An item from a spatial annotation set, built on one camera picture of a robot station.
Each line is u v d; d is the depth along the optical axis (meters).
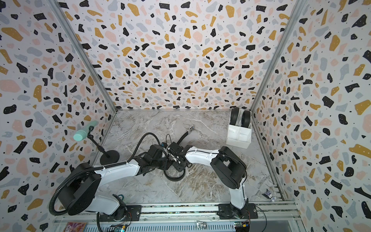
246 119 1.05
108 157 0.92
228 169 0.49
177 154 0.72
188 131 1.06
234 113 1.07
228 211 0.75
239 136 1.00
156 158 0.72
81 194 0.42
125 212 0.68
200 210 0.76
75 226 0.68
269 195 0.78
